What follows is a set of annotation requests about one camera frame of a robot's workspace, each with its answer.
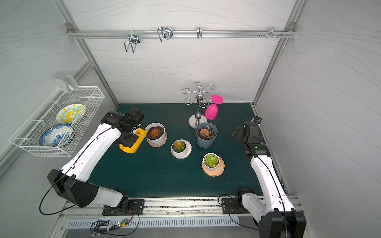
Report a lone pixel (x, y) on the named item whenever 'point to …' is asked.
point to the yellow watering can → (141, 134)
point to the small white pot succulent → (181, 148)
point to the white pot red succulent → (156, 134)
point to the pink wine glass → (211, 111)
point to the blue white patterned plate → (56, 135)
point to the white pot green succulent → (211, 161)
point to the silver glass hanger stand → (200, 99)
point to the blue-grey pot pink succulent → (206, 134)
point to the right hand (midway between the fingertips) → (247, 130)
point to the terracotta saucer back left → (160, 145)
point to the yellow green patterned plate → (71, 113)
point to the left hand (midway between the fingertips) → (124, 141)
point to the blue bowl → (261, 143)
